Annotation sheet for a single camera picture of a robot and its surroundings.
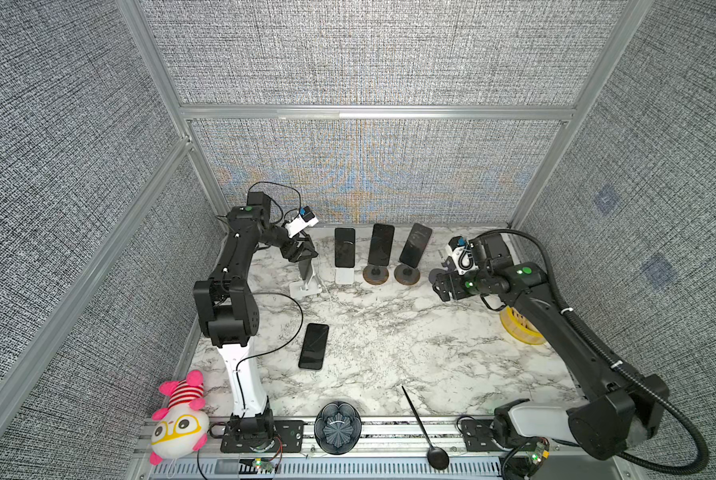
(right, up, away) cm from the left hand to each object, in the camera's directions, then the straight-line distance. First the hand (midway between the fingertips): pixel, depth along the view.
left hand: (308, 245), depth 91 cm
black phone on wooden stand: (+23, +1, +7) cm, 24 cm away
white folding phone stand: (-4, -14, +6) cm, 16 cm away
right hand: (+40, -10, -11) cm, 42 cm away
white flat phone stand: (+10, -10, +12) cm, 19 cm away
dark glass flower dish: (+10, -46, -16) cm, 50 cm away
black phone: (-1, -7, 0) cm, 7 cm away
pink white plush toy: (-26, -43, -22) cm, 55 cm away
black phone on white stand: (+11, +1, +10) cm, 15 cm away
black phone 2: (+2, -30, -1) cm, 30 cm away
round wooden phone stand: (+21, -10, +13) cm, 27 cm away
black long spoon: (+34, -51, -20) cm, 64 cm away
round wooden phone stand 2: (+32, -10, +12) cm, 36 cm away
